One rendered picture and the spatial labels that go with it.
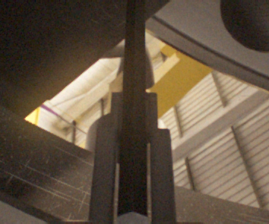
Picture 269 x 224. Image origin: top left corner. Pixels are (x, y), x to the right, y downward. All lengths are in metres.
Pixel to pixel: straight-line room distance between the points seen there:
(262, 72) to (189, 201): 0.06
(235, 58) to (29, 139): 0.07
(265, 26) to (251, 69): 0.02
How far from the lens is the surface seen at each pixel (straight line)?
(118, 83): 0.47
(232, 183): 12.18
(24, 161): 0.16
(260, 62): 0.16
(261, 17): 0.17
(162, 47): 12.06
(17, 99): 0.16
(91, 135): 0.41
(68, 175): 0.16
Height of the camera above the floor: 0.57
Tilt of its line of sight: 25 degrees up
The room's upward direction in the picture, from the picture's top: 124 degrees clockwise
